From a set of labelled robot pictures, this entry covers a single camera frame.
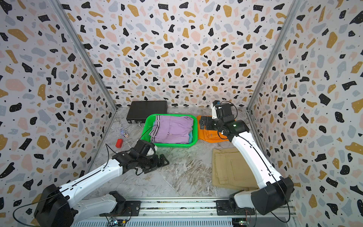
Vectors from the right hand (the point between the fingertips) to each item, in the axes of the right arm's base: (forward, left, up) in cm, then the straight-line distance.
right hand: (205, 120), depth 77 cm
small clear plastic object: (+7, +56, -23) cm, 61 cm away
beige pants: (-16, -16, -28) cm, 35 cm away
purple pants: (+10, +23, -21) cm, 33 cm away
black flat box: (+31, +52, -24) cm, 65 cm away
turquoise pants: (+6, +9, -24) cm, 26 cm away
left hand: (-18, +22, -16) cm, 33 cm away
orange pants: (+6, -5, -23) cm, 24 cm away
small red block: (-1, +57, -24) cm, 62 cm away
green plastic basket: (+14, +40, -19) cm, 46 cm away
